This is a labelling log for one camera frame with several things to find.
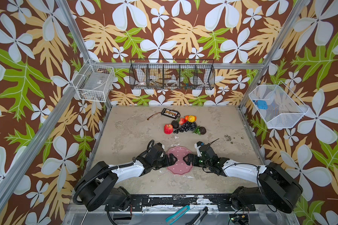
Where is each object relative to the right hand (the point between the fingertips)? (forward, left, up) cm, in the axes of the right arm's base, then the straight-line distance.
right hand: (186, 159), depth 87 cm
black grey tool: (-31, -2, -2) cm, 31 cm away
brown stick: (+35, +28, -2) cm, 45 cm away
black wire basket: (+52, +9, +28) cm, 59 cm away
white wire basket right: (+19, -55, +26) cm, 64 cm away
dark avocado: (+28, +6, +1) cm, 28 cm away
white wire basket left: (+37, +58, +32) cm, 76 cm away
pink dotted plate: (-7, +4, +7) cm, 11 cm away
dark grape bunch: (+25, -2, +1) cm, 25 cm away
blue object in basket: (+26, -48, +22) cm, 59 cm away
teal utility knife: (-31, +11, -2) cm, 33 cm away
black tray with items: (+41, +10, -2) cm, 42 cm away
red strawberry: (+30, +1, +1) cm, 30 cm away
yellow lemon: (+31, -6, +3) cm, 32 cm away
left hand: (-1, +8, +1) cm, 8 cm away
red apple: (+21, +11, +3) cm, 24 cm away
